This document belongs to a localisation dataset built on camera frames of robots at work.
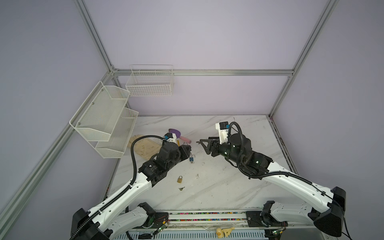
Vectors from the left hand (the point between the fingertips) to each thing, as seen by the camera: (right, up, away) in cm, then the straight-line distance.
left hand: (189, 148), depth 74 cm
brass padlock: (-6, -20, +13) cm, 25 cm away
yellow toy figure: (+15, -39, -6) cm, 42 cm away
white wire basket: (-26, +42, +21) cm, 54 cm away
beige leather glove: (-33, -2, +27) cm, 42 cm away
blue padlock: (0, -9, +21) cm, 23 cm away
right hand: (+7, +5, -7) cm, 11 cm away
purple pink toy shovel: (-10, +5, +34) cm, 36 cm away
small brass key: (-5, -24, +10) cm, 26 cm away
